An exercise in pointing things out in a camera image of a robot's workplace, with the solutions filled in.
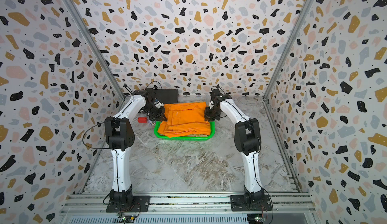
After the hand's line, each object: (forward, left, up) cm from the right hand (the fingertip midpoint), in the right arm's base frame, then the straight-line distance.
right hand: (205, 118), depth 97 cm
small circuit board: (-53, +36, -8) cm, 65 cm away
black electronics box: (+29, +34, -8) cm, 45 cm away
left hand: (-1, +24, +1) cm, 24 cm away
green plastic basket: (-14, +1, 0) cm, 14 cm away
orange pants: (-2, +14, 0) cm, 14 cm away
